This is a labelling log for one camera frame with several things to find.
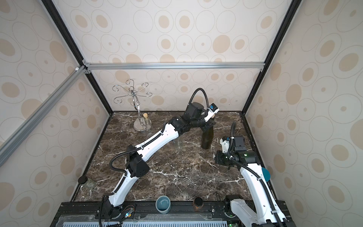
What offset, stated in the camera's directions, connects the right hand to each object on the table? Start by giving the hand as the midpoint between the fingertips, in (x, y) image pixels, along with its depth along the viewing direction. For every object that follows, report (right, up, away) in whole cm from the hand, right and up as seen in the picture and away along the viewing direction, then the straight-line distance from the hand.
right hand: (220, 158), depth 77 cm
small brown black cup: (-13, -20, -8) cm, 25 cm away
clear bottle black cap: (-24, +3, +19) cm, 31 cm away
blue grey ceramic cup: (-31, -25, -2) cm, 40 cm away
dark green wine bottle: (-6, +9, +11) cm, 16 cm away
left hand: (-1, +21, -2) cm, 21 cm away
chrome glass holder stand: (-55, +19, +32) cm, 67 cm away
